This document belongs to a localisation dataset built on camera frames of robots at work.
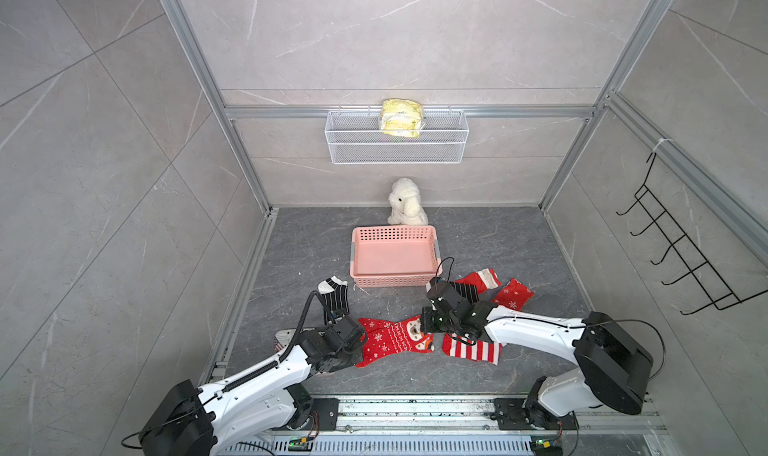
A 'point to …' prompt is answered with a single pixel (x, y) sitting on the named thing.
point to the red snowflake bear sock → (384, 338)
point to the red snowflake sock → (513, 295)
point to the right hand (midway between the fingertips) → (419, 320)
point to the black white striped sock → (335, 296)
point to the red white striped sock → (480, 350)
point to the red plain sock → (483, 280)
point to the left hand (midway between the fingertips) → (362, 349)
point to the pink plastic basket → (399, 256)
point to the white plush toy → (407, 207)
